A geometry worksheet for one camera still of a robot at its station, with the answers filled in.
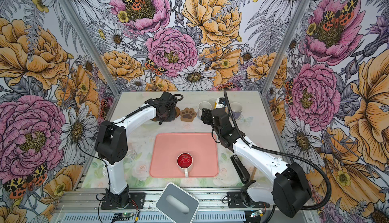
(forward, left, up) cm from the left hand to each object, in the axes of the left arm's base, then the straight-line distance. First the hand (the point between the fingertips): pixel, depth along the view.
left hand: (168, 121), depth 94 cm
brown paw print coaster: (+12, -11, -9) cm, 18 cm away
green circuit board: (-46, +17, -9) cm, 50 cm away
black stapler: (-29, -40, -5) cm, 50 cm away
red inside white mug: (-22, -10, -7) cm, 25 cm away
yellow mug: (-7, -26, +23) cm, 35 cm away
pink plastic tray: (-13, -21, -8) cm, 26 cm away
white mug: (+13, -21, 0) cm, 25 cm away
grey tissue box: (-43, -8, -8) cm, 44 cm away
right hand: (-5, -22, +13) cm, 26 cm away
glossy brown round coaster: (-14, +2, +22) cm, 26 cm away
